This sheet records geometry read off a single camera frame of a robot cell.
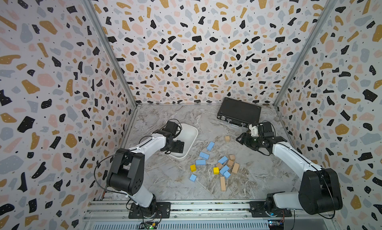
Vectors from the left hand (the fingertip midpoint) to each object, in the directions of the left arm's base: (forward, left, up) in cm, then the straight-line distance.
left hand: (177, 147), depth 92 cm
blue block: (+3, -21, -4) cm, 22 cm away
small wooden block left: (-10, -25, -3) cm, 27 cm away
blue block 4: (-7, -28, -4) cm, 29 cm away
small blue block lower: (-16, -29, -3) cm, 33 cm away
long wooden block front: (-22, -26, -5) cm, 35 cm away
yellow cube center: (-14, -23, -3) cm, 27 cm away
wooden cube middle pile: (-9, -32, -3) cm, 33 cm away
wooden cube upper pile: (-6, -34, -3) cm, 34 cm away
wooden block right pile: (-12, -35, -3) cm, 37 cm away
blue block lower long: (-12, -28, -4) cm, 31 cm away
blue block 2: (-4, -16, -4) cm, 17 cm away
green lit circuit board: (-38, +11, -4) cm, 40 cm away
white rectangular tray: (+10, -6, -1) cm, 11 cm away
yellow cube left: (-12, -10, -2) cm, 16 cm away
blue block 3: (-8, -14, -5) cm, 17 cm away
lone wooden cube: (+8, -32, -3) cm, 34 cm away
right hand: (+1, -38, +6) cm, 39 cm away
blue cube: (-17, -10, -3) cm, 20 cm away
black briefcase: (+28, -44, 0) cm, 52 cm away
